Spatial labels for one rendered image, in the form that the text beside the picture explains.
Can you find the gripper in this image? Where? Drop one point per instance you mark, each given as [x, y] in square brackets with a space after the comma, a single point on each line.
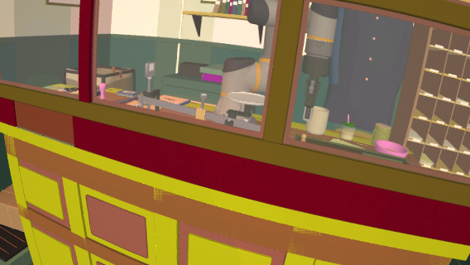
[315, 67]

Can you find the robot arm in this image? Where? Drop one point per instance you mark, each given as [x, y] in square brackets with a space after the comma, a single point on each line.
[240, 79]

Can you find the small brass weight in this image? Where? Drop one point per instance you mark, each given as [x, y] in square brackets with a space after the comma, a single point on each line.
[303, 137]

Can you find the white scale pan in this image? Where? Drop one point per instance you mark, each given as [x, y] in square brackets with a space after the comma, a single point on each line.
[246, 97]

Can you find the dark grey scale body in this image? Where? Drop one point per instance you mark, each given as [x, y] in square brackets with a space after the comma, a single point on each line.
[242, 113]

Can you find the magenta box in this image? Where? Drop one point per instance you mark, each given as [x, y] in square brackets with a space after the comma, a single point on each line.
[212, 78]

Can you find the light green box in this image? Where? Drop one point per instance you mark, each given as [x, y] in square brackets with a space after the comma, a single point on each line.
[213, 68]

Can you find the tan poise with grey knob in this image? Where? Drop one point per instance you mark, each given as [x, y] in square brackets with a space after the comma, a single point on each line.
[201, 112]

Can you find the dark grey box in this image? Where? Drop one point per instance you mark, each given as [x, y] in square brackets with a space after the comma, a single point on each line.
[192, 69]

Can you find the grey scale beam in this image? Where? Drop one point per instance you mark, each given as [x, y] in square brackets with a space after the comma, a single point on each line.
[172, 106]

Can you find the cream mug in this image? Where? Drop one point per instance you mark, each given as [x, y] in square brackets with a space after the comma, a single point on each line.
[317, 121]

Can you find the small jar with pink stick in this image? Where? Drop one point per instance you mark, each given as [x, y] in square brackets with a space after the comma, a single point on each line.
[347, 131]

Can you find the dark green tray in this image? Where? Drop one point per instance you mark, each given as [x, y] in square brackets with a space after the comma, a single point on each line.
[330, 145]

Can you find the dark blue coat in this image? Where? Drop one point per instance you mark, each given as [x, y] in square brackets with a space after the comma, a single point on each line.
[371, 73]

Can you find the olive cylinder tin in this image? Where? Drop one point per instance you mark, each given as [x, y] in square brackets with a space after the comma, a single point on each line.
[382, 133]

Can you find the pink dish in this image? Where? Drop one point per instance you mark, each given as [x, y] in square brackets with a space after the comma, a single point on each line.
[391, 148]

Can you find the yellow and red counter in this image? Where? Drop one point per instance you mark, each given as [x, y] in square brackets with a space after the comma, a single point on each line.
[257, 205]

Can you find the green drawer chest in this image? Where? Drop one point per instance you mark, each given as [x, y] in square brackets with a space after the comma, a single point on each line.
[187, 90]

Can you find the brown pigeonhole cabinet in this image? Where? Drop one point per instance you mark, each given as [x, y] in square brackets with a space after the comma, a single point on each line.
[440, 103]

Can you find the orange pad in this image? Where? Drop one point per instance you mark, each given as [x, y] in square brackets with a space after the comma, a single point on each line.
[173, 100]

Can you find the blue book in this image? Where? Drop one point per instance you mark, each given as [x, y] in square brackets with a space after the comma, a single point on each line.
[128, 93]

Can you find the yellow printed paper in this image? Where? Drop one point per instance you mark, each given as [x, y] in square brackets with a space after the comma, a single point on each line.
[60, 88]

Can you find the black floor mat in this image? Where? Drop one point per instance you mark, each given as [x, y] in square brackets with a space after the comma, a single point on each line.
[11, 242]

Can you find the yellow wall shelf with books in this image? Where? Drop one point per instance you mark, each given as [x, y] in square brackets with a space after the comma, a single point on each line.
[220, 13]

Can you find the grey arrest lever post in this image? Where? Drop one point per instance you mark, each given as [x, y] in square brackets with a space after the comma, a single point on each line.
[149, 79]

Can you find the cream crate with dark frame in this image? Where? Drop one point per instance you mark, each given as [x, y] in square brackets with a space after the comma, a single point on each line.
[110, 78]

